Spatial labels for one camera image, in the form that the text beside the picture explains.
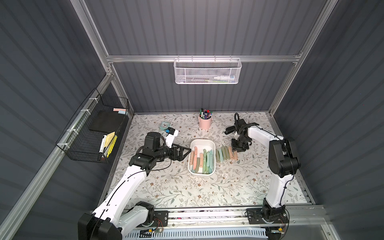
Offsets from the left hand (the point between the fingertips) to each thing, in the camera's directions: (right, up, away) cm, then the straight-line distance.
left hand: (183, 148), depth 74 cm
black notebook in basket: (-40, +14, +3) cm, 43 cm away
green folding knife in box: (+12, -11, +19) cm, 25 cm away
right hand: (+33, -4, +22) cm, 40 cm away
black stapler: (+31, +9, +31) cm, 44 cm away
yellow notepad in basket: (-36, +5, -2) cm, 37 cm away
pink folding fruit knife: (+29, -6, +22) cm, 37 cm away
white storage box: (+10, -9, +20) cm, 24 cm away
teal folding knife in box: (+16, -11, +17) cm, 26 cm away
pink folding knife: (+32, -8, +22) cm, 40 cm away
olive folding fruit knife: (+27, -6, +23) cm, 36 cm away
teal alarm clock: (-17, +12, +36) cm, 41 cm away
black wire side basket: (-46, +8, -1) cm, 46 cm away
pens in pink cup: (+13, +20, +28) cm, 37 cm away
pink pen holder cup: (+13, +13, +34) cm, 39 cm away
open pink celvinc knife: (+6, -11, +17) cm, 21 cm away
